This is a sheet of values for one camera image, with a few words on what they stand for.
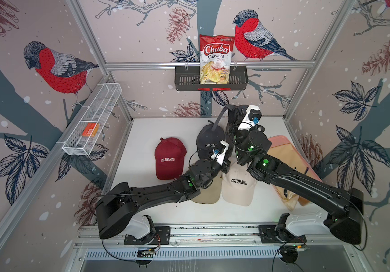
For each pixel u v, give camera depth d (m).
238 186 0.85
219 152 0.58
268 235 0.73
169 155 0.95
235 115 0.67
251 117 0.50
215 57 0.85
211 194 0.85
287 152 1.01
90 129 0.71
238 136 0.56
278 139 1.10
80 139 0.70
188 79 0.95
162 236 0.73
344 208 0.40
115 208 0.44
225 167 0.62
